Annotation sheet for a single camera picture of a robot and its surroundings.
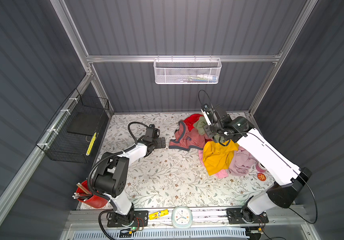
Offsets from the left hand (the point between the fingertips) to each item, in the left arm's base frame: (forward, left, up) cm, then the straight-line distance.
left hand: (157, 141), depth 96 cm
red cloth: (+20, -25, -3) cm, 32 cm away
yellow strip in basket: (-15, +29, +21) cm, 39 cm away
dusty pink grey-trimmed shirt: (+1, -18, -2) cm, 18 cm away
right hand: (-8, -29, +23) cm, 38 cm away
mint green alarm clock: (-43, -12, -4) cm, 45 cm away
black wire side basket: (-9, +40, +21) cm, 46 cm away
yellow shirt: (-15, -35, +2) cm, 38 cm away
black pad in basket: (-3, +35, +23) cm, 42 cm away
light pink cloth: (-22, -39, -6) cm, 45 cm away
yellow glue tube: (-41, -1, -5) cm, 41 cm away
